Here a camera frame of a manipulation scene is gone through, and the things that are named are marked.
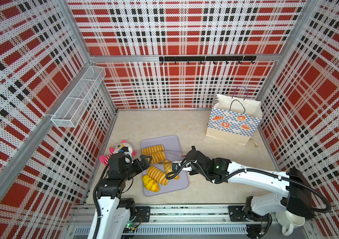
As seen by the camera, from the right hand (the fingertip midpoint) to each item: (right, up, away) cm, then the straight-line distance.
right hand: (189, 156), depth 77 cm
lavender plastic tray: (-11, +3, +28) cm, 31 cm away
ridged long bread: (-19, -3, +12) cm, 23 cm away
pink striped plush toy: (-32, +6, -7) cm, 33 cm away
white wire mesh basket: (-74, +24, +14) cm, 79 cm away
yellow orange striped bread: (-21, -16, +3) cm, 26 cm away
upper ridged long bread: (-25, 0, +16) cm, 29 cm away
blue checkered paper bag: (+26, +20, +9) cm, 35 cm away
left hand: (-22, -4, -1) cm, 22 cm away
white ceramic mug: (+44, -26, -12) cm, 52 cm away
